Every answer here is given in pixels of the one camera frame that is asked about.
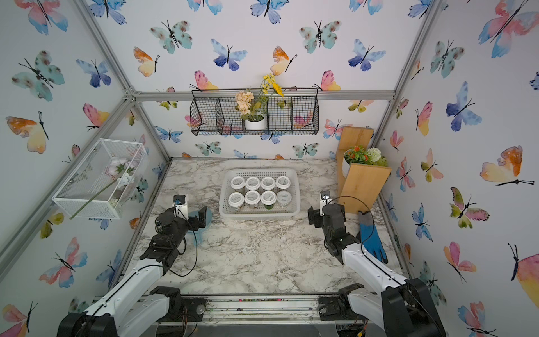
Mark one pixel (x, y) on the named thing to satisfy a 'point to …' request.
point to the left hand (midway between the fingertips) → (196, 204)
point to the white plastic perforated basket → (244, 212)
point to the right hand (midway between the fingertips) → (326, 203)
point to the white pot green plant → (358, 155)
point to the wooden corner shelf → (361, 189)
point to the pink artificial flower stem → (115, 169)
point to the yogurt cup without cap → (283, 198)
